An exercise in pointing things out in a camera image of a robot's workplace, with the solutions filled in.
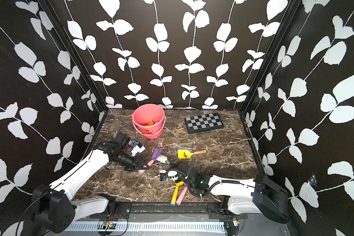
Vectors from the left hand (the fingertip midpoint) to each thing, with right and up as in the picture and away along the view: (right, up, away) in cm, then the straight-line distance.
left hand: (147, 167), depth 74 cm
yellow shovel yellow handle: (-7, +22, +36) cm, 43 cm away
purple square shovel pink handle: (+2, +4, +11) cm, 12 cm away
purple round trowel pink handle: (+17, -17, +2) cm, 24 cm away
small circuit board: (-19, -28, -3) cm, 34 cm away
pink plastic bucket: (-8, +25, +36) cm, 44 cm away
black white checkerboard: (+34, +22, +36) cm, 54 cm away
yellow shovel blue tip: (+14, -15, +4) cm, 21 cm away
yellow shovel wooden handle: (+20, +2, +21) cm, 29 cm away
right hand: (+11, +2, +5) cm, 13 cm away
